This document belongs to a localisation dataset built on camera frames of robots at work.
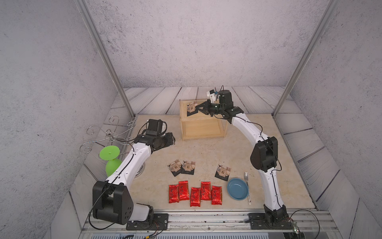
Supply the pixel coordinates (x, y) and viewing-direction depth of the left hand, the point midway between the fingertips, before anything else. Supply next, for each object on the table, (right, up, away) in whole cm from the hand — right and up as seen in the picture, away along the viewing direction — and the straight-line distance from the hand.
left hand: (174, 139), depth 84 cm
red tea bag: (0, -29, -4) cm, 29 cm away
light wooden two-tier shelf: (+15, +8, +29) cm, 33 cm away
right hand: (+12, +18, +1) cm, 22 cm away
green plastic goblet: (-23, -3, -22) cm, 32 cm away
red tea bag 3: (+12, -29, -5) cm, 32 cm away
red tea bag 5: (+23, -29, -5) cm, 38 cm away
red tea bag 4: (+18, -27, -3) cm, 33 cm away
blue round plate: (+35, -27, -1) cm, 45 cm away
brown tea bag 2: (0, -18, +7) cm, 19 cm away
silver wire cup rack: (-26, +3, -14) cm, 30 cm away
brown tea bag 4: (+28, -20, +5) cm, 35 cm away
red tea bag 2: (+6, -27, -2) cm, 28 cm away
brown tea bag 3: (+8, -18, +7) cm, 20 cm away
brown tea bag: (+9, +18, +5) cm, 21 cm away
